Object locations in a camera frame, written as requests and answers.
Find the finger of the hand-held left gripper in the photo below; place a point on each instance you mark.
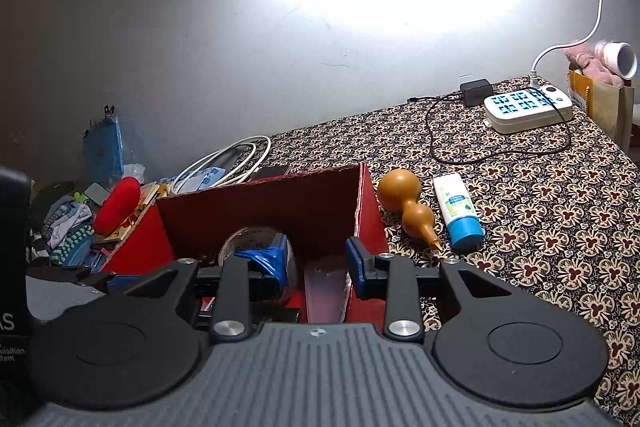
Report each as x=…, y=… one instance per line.
x=125, y=282

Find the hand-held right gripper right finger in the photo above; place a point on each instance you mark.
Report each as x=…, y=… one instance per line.
x=356, y=264

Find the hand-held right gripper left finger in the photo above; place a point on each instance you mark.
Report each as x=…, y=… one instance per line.
x=272, y=262

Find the clear plastic container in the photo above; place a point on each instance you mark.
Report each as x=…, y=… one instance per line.
x=325, y=292

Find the red cardboard box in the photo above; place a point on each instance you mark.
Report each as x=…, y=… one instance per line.
x=280, y=207

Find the brown gourd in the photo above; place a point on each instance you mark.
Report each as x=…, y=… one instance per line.
x=400, y=194

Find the white and blue cream tube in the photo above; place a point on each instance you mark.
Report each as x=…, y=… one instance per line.
x=457, y=207

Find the striped cloth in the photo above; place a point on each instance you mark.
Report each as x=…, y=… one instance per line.
x=65, y=232

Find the red oval case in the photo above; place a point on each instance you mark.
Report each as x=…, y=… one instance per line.
x=117, y=204

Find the black smartphone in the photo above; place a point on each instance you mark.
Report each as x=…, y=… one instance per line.
x=272, y=172

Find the blue and white packet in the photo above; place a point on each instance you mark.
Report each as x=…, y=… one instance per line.
x=200, y=179

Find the blue plastic package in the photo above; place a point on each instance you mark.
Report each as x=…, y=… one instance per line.
x=102, y=152

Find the floral patterned tablecloth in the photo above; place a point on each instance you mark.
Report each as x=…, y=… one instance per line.
x=525, y=217

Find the black charger adapter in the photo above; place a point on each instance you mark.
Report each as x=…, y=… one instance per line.
x=476, y=92

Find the white power strip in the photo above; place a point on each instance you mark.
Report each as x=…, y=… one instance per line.
x=525, y=109

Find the beige paper gift bag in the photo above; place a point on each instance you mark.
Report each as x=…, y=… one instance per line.
x=607, y=107

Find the pink plush toy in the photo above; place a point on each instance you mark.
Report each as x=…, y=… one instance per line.
x=587, y=62

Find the white cup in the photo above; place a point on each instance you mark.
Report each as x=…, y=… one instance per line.
x=622, y=59

